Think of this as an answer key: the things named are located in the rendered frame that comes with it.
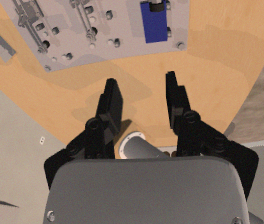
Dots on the blue rectangular block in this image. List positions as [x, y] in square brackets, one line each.
[154, 23]

